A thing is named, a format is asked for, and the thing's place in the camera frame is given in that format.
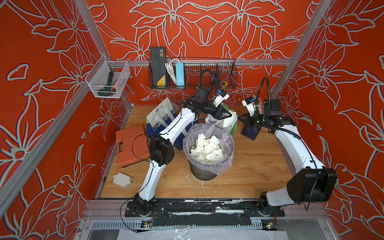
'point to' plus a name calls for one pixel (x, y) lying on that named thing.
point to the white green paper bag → (228, 124)
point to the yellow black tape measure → (223, 84)
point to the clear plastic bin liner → (226, 144)
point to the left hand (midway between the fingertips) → (229, 111)
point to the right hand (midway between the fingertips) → (237, 116)
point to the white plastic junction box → (122, 179)
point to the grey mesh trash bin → (201, 174)
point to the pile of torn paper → (207, 149)
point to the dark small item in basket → (216, 76)
